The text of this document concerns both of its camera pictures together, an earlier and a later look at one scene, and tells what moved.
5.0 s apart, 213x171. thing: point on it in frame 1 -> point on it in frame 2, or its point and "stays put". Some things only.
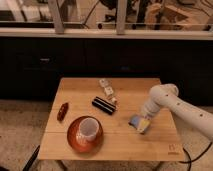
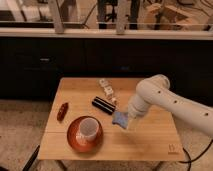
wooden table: x=89 y=119 stays put
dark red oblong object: x=62 y=111 stays put
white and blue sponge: x=139 y=123 -> x=121 y=119
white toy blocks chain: x=108 y=90 stays put
